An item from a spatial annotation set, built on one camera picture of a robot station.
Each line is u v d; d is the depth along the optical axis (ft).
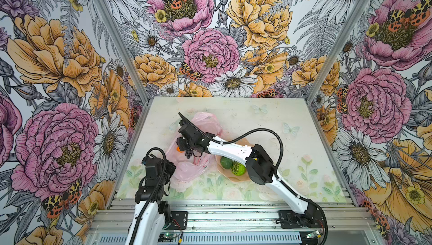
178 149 2.76
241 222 2.46
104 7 2.56
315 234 2.34
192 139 2.39
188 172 2.71
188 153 3.09
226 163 2.79
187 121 2.36
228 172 2.80
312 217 2.10
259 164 1.97
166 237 2.32
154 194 1.84
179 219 2.42
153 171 2.03
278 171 2.07
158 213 2.06
